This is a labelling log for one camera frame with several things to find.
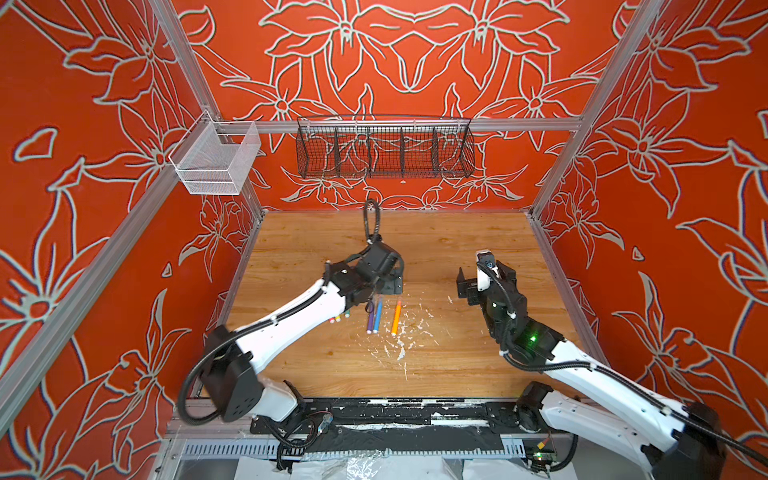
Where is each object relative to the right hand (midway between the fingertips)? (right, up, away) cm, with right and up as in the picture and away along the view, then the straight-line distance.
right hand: (475, 264), depth 75 cm
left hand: (-23, -3, +5) cm, 24 cm away
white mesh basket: (-77, +33, +18) cm, 86 cm away
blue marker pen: (-25, -17, +15) cm, 34 cm away
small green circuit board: (+14, -45, -6) cm, 47 cm away
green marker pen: (-35, -17, +15) cm, 42 cm away
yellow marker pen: (-38, -18, +15) cm, 44 cm away
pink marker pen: (-39, -19, +15) cm, 46 cm away
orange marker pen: (-20, -18, +15) cm, 31 cm away
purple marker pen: (-27, -18, +15) cm, 36 cm away
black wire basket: (-23, +37, +23) cm, 50 cm away
